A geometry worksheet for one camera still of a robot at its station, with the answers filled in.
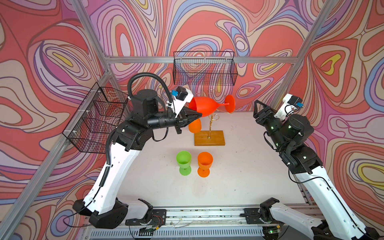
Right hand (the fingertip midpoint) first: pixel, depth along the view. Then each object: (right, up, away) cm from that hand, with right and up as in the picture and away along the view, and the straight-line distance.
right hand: (257, 107), depth 60 cm
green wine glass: (-31, -26, +23) cm, 46 cm away
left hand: (-23, -4, -8) cm, 25 cm away
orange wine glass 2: (-25, -8, +26) cm, 36 cm away
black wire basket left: (-78, -1, +22) cm, 81 cm away
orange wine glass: (-20, -27, +21) cm, 39 cm away
